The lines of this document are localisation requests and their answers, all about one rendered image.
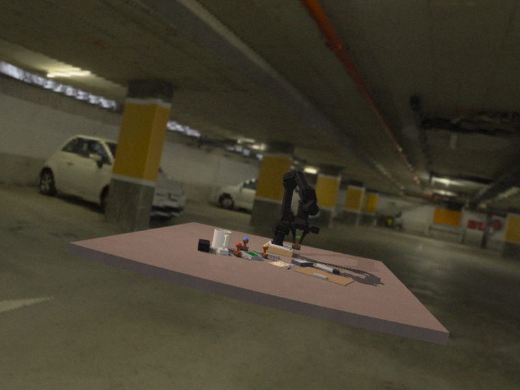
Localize cream mug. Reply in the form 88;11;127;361
211;229;231;250

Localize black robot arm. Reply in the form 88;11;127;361
272;171;319;246

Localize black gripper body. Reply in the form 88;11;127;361
281;212;320;234

